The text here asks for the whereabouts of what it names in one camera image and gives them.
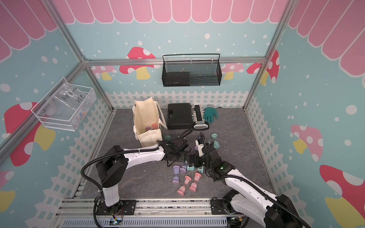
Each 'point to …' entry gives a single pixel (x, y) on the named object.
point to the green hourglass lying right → (200, 169)
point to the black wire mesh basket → (191, 70)
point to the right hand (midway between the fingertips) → (192, 155)
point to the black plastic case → (179, 116)
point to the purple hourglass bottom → (175, 181)
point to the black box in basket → (181, 79)
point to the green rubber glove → (209, 113)
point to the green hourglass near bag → (168, 137)
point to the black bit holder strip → (198, 116)
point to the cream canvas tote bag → (147, 115)
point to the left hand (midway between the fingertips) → (181, 159)
